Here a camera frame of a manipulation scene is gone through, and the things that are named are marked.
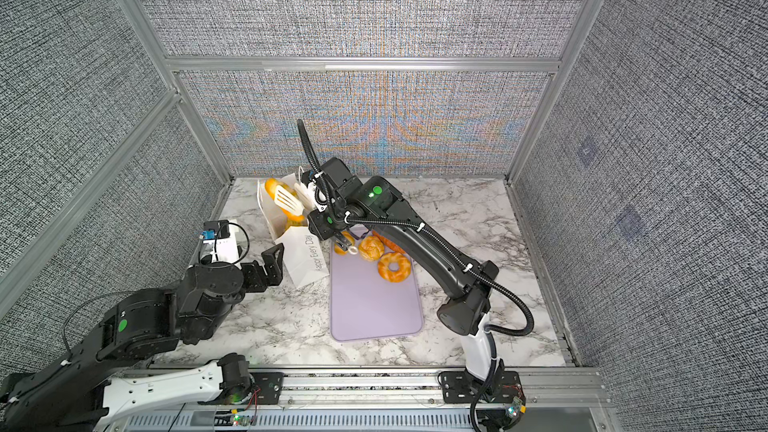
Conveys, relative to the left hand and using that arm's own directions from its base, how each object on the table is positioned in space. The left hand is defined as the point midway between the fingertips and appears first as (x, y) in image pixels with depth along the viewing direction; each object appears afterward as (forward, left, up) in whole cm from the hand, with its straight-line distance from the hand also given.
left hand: (269, 250), depth 61 cm
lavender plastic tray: (+1, -18, -35) cm, 39 cm away
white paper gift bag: (+9, -1, -12) cm, 15 cm away
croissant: (+17, +2, +2) cm, 17 cm away
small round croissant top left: (+19, -11, -31) cm, 38 cm away
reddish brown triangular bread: (+19, -26, -29) cm, 43 cm away
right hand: (+10, -8, -4) cm, 14 cm away
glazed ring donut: (+8, -29, -30) cm, 42 cm away
